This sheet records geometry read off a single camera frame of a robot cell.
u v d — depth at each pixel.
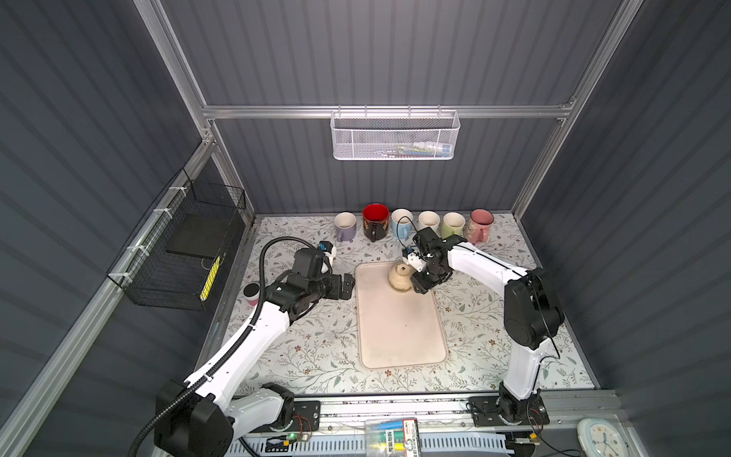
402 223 1.08
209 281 0.68
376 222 1.05
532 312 0.52
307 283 0.59
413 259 0.87
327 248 0.71
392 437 0.69
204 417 0.38
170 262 0.71
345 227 1.08
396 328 0.89
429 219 1.09
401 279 0.92
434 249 0.69
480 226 1.04
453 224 1.08
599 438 0.68
